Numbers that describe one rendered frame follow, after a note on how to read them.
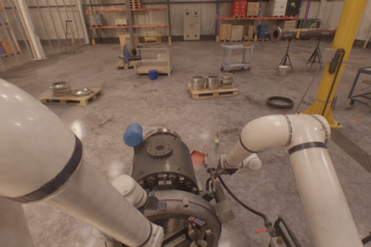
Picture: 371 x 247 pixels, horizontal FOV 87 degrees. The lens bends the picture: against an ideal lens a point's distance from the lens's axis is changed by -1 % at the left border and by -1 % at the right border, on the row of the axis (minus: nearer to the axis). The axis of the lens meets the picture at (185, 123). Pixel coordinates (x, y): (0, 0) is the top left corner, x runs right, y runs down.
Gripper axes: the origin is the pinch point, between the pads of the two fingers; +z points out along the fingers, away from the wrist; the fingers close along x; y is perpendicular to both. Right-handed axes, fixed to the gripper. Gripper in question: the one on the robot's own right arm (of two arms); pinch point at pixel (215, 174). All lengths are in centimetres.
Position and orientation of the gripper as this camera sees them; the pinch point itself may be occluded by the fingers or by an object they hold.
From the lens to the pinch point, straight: 149.3
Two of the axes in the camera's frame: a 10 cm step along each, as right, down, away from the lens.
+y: 0.5, -3.1, 9.5
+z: -7.4, 6.3, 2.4
